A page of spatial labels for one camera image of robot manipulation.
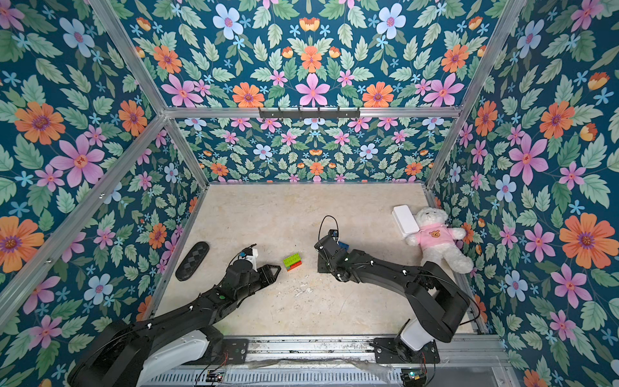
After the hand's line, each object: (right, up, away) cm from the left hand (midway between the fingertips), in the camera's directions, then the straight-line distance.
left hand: (281, 269), depth 85 cm
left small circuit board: (-18, -29, -14) cm, 37 cm away
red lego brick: (+4, 0, +5) cm, 6 cm away
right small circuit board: (+42, -29, -14) cm, 53 cm away
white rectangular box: (+50, +17, +16) cm, 55 cm away
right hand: (+15, +2, +2) cm, 15 cm away
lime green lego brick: (+3, +2, +5) cm, 6 cm away
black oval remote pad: (-35, +1, +5) cm, 36 cm away
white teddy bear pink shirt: (+58, +10, +5) cm, 59 cm away
